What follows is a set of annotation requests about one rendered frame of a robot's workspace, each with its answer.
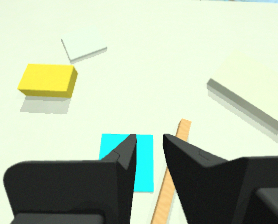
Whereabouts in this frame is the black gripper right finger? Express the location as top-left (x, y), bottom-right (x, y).
top-left (163, 133), bottom-right (278, 224)

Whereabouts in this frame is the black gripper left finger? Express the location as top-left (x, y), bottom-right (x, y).
top-left (3, 134), bottom-right (137, 224)

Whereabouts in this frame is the light wooden flat bar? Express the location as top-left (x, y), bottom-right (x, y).
top-left (150, 118), bottom-right (192, 224)

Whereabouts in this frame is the pale white flat tile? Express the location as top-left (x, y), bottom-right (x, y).
top-left (61, 25), bottom-right (107, 61)

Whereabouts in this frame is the yellow rectangular block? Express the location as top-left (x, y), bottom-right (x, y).
top-left (17, 64), bottom-right (78, 98)

